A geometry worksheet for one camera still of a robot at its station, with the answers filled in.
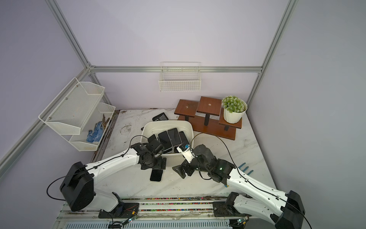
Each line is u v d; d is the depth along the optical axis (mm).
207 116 1012
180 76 954
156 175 864
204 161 553
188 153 625
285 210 393
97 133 872
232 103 805
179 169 606
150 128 1058
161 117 1147
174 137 981
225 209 738
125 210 732
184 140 979
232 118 839
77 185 418
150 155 622
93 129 919
